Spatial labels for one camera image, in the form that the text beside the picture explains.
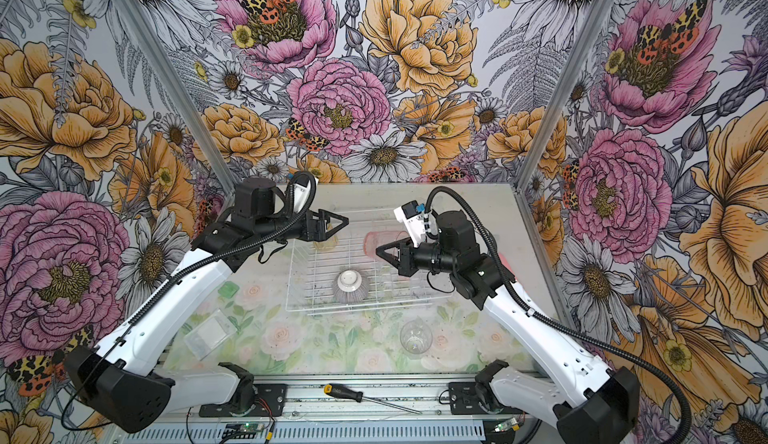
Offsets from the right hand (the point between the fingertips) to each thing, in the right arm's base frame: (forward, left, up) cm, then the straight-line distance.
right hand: (380, 261), depth 67 cm
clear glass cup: (-7, -9, -29) cm, 31 cm away
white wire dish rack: (+13, +23, -27) cm, 38 cm away
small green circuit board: (-27, +34, -29) cm, 52 cm away
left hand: (+8, +10, +2) cm, 13 cm away
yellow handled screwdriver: (-21, +7, -27) cm, 35 cm away
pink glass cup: (+7, +1, -2) cm, 8 cm away
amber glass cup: (+20, +18, -22) cm, 34 cm away
